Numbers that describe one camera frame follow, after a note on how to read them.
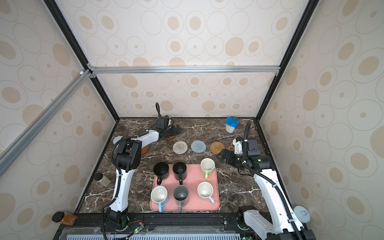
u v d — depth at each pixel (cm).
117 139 102
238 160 63
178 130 99
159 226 73
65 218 68
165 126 88
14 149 53
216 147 103
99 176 84
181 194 81
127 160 62
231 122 105
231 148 103
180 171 89
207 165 88
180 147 103
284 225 39
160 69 185
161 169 88
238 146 70
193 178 90
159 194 81
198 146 103
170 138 105
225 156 67
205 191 83
